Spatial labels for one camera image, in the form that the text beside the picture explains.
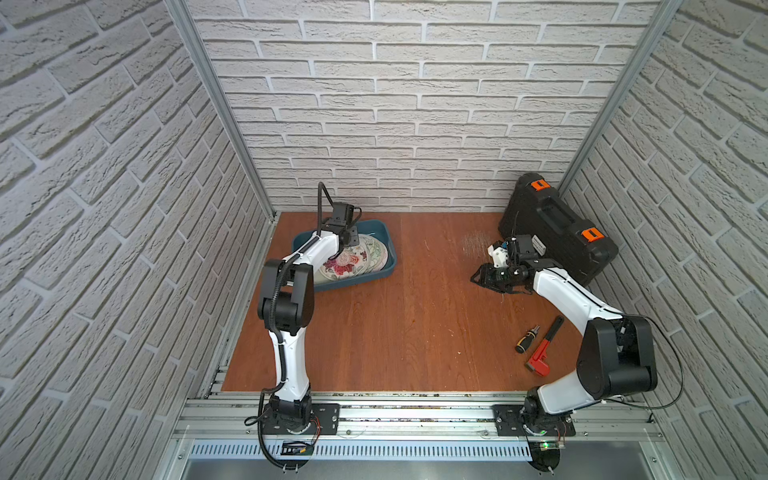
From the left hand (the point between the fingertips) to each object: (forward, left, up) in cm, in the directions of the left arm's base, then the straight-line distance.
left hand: (351, 230), depth 101 cm
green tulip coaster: (-4, -9, -9) cm, 14 cm away
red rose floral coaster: (-9, 0, -7) cm, 11 cm away
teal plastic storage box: (+5, -6, -4) cm, 9 cm away
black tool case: (-12, -63, +13) cm, 66 cm away
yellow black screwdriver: (-36, -54, -8) cm, 66 cm away
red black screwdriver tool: (-43, -56, -8) cm, 70 cm away
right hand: (-20, -41, 0) cm, 46 cm away
